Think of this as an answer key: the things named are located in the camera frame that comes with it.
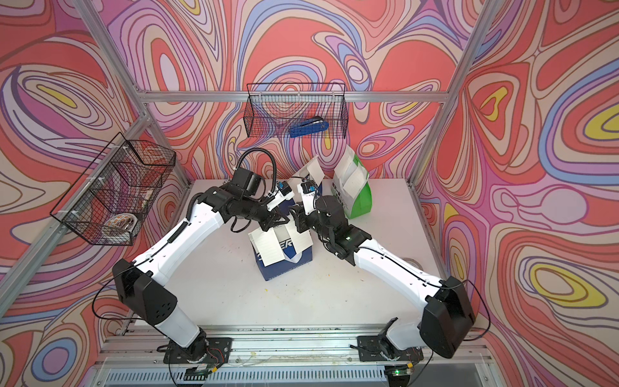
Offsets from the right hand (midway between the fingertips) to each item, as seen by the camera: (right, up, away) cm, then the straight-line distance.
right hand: (294, 211), depth 76 cm
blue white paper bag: (+3, +14, +19) cm, 24 cm away
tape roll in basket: (-52, -4, -5) cm, 52 cm away
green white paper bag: (+21, +10, +20) cm, 31 cm away
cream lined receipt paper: (+2, -10, +3) cm, 11 cm away
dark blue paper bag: (-1, -17, +5) cm, 18 cm away
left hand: (-2, -2, 0) cm, 3 cm away
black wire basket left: (-57, +2, -3) cm, 58 cm away
